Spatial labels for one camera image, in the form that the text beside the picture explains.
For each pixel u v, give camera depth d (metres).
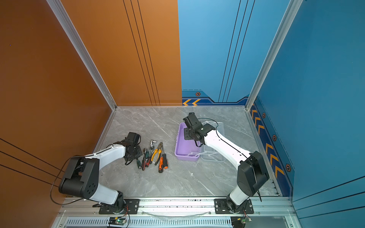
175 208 0.74
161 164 0.87
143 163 0.87
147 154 0.92
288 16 0.73
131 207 0.73
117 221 0.71
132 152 0.73
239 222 0.71
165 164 0.87
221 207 0.72
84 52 0.87
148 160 0.89
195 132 0.62
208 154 0.82
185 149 0.97
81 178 0.44
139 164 0.88
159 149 0.94
